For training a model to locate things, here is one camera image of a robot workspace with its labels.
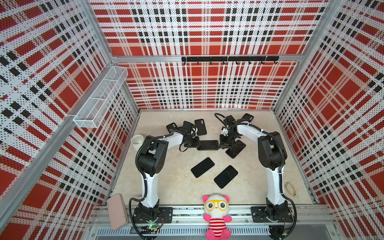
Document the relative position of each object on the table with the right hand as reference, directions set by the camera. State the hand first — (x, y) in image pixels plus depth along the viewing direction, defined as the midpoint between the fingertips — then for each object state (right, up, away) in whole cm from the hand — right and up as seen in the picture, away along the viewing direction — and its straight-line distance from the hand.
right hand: (221, 147), depth 95 cm
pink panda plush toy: (-6, -25, -26) cm, 37 cm away
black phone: (-8, 0, +10) cm, 13 cm away
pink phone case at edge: (-55, -31, -22) cm, 67 cm away
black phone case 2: (-14, +15, +17) cm, 26 cm away
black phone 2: (-12, -12, -3) cm, 18 cm away
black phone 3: (+1, -17, -8) cm, 19 cm away
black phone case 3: (+24, +20, +22) cm, 38 cm away
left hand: (-14, 0, +4) cm, 15 cm away
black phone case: (-36, +13, +16) cm, 42 cm away
